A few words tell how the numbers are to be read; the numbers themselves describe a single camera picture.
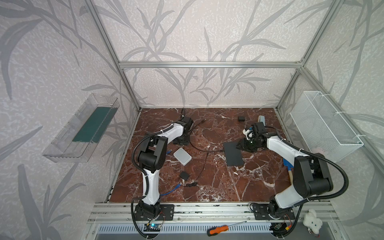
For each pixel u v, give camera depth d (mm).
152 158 536
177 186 825
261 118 1085
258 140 685
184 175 872
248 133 838
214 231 675
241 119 1127
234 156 937
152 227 715
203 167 891
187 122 830
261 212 726
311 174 450
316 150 732
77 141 631
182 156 920
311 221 681
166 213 732
